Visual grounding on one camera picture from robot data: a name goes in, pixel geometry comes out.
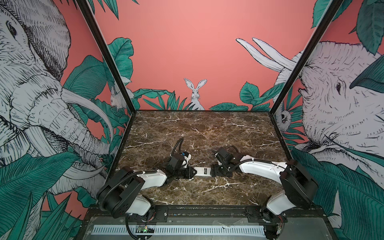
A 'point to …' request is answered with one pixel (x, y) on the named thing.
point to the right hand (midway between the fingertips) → (213, 172)
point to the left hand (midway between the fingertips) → (196, 171)
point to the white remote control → (203, 171)
